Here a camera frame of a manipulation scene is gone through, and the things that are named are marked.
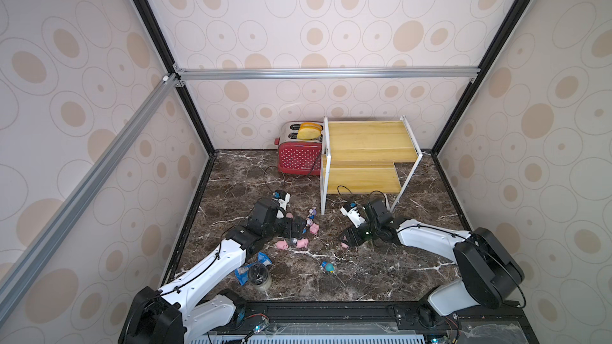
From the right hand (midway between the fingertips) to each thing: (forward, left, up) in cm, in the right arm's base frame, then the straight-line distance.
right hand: (343, 238), depth 87 cm
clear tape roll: (-17, +26, +8) cm, 32 cm away
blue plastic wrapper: (-14, +34, 0) cm, 37 cm away
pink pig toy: (-3, +22, -1) cm, 22 cm away
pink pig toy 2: (-2, +15, -1) cm, 15 cm away
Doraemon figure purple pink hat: (+12, +12, -1) cm, 17 cm away
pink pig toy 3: (+4, +11, -1) cm, 12 cm away
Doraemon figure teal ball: (-10, +5, -2) cm, 11 cm away
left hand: (+1, +15, +11) cm, 18 cm away
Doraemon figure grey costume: (-2, +18, -1) cm, 18 cm away
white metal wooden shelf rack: (+13, -3, +30) cm, 33 cm away
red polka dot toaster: (+33, +19, +9) cm, 39 cm away
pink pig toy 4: (-3, 0, 0) cm, 3 cm away
